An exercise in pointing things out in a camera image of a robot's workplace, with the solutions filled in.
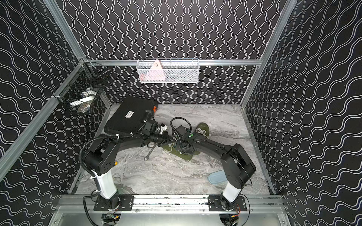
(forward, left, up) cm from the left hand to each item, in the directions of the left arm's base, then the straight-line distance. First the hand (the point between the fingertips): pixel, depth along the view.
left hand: (175, 139), depth 89 cm
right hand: (-4, -3, -4) cm, 6 cm away
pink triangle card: (+33, +15, +25) cm, 44 cm away
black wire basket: (+20, +65, +17) cm, 70 cm away
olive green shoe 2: (+12, -18, -4) cm, 22 cm away
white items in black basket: (+4, +47, +25) cm, 54 cm away
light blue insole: (-19, -27, -10) cm, 34 cm away
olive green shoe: (-5, +3, -3) cm, 6 cm away
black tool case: (+18, +36, -3) cm, 41 cm away
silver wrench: (-9, +18, -11) cm, 23 cm away
